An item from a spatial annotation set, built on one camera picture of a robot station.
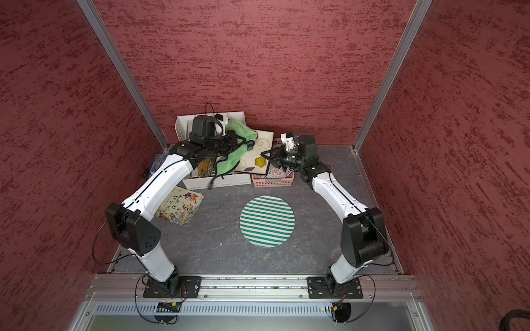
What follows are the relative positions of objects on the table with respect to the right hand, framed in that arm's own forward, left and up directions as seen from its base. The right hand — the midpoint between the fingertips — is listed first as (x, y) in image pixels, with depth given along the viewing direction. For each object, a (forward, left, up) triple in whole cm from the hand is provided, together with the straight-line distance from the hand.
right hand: (259, 157), depth 76 cm
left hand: (+5, +5, +3) cm, 8 cm away
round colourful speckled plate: (-6, -6, -2) cm, 9 cm away
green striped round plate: (-13, -2, -29) cm, 32 cm away
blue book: (+24, +59, -27) cm, 70 cm away
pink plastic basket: (+5, -1, -23) cm, 24 cm away
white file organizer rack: (+27, +38, -6) cm, 47 cm away
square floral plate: (-1, +3, 0) cm, 3 cm away
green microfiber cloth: (+8, +5, +5) cm, 10 cm away
